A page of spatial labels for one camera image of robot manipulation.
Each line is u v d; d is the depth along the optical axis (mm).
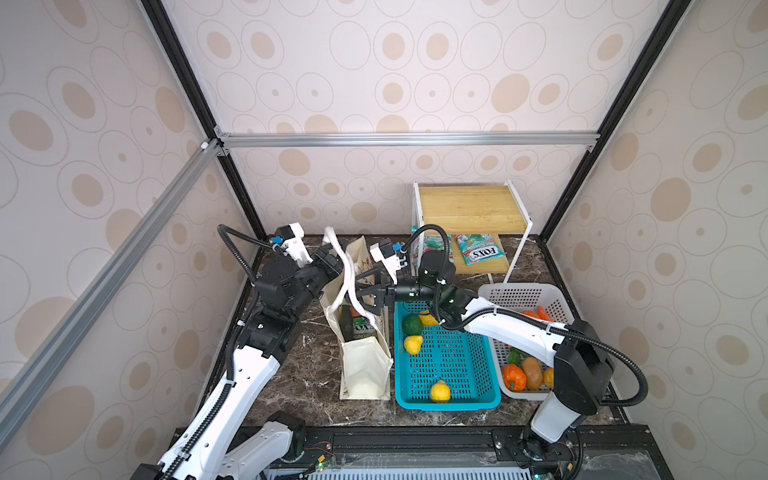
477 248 921
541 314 938
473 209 829
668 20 689
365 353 634
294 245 583
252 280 467
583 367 443
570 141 939
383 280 625
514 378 778
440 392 778
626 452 730
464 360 877
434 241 922
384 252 603
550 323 486
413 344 867
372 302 597
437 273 555
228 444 426
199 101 814
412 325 882
